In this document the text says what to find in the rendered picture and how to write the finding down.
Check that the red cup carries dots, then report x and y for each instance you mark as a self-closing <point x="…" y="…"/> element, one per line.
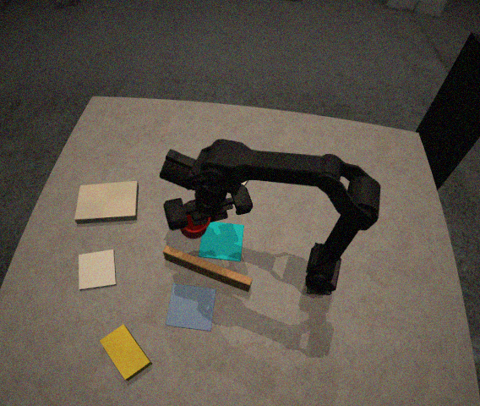
<point x="195" y="232"/>

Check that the tan flat rectangular block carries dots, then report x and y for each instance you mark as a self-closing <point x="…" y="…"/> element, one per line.
<point x="107" y="202"/>

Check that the yellow rectangular block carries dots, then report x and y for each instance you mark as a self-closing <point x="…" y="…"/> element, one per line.
<point x="124" y="351"/>

